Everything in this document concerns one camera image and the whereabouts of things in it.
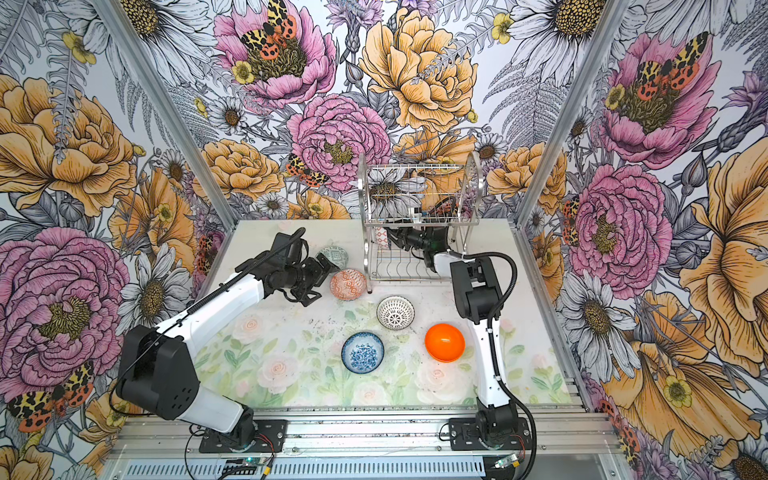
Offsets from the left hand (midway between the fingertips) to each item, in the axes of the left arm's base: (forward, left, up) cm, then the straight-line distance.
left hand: (332, 287), depth 85 cm
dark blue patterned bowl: (+21, -14, -3) cm, 25 cm away
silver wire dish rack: (+24, -25, +2) cm, 35 cm away
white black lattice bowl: (-1, -18, -12) cm, 22 cm away
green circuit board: (-40, -42, -15) cm, 60 cm away
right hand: (+22, -14, -1) cm, 26 cm away
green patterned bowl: (+21, +2, -12) cm, 24 cm away
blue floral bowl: (-14, -8, -14) cm, 21 cm away
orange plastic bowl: (-12, -32, -11) cm, 36 cm away
